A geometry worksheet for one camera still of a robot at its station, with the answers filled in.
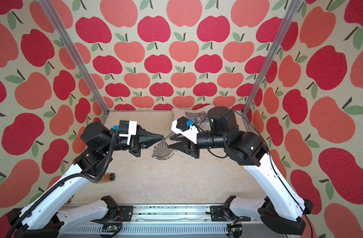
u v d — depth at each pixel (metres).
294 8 0.69
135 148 0.44
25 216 0.37
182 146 0.44
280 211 0.37
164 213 0.76
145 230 0.70
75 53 0.87
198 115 1.10
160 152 0.50
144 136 0.46
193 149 0.42
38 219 0.38
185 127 0.39
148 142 0.45
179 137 0.49
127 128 0.39
